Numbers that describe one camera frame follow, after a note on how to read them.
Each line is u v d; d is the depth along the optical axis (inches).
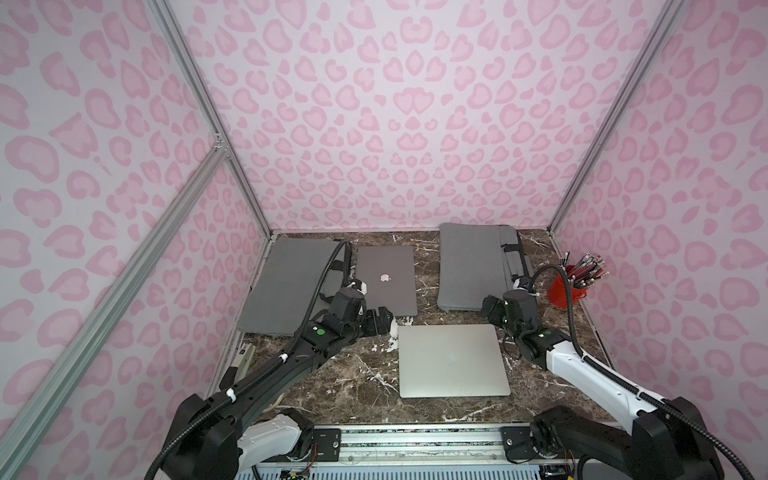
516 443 28.9
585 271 34.8
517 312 25.6
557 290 38.7
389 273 41.9
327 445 29.2
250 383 17.8
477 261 42.5
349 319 24.8
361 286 30.0
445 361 33.9
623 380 18.4
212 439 15.2
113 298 22.1
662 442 16.1
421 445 29.5
